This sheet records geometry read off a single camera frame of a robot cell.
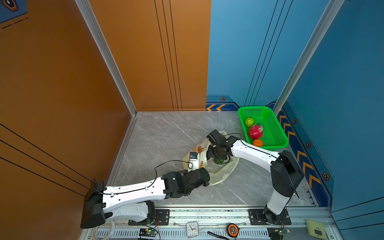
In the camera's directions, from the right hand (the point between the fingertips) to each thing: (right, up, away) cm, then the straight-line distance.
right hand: (208, 155), depth 88 cm
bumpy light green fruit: (+30, +20, +17) cm, 40 cm away
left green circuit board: (-30, -33, -17) cm, 48 cm away
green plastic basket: (+47, +10, +15) cm, 50 cm away
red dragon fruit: (+32, +14, +9) cm, 36 cm away
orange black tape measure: (+10, -30, -21) cm, 38 cm away
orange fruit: (+33, +7, +8) cm, 35 cm away
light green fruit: (+7, -5, +3) cm, 9 cm away
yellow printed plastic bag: (+5, -9, -4) cm, 11 cm away
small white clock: (-9, -30, -19) cm, 37 cm away
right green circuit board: (+31, -33, -18) cm, 49 cm away
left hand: (-3, -5, -14) cm, 15 cm away
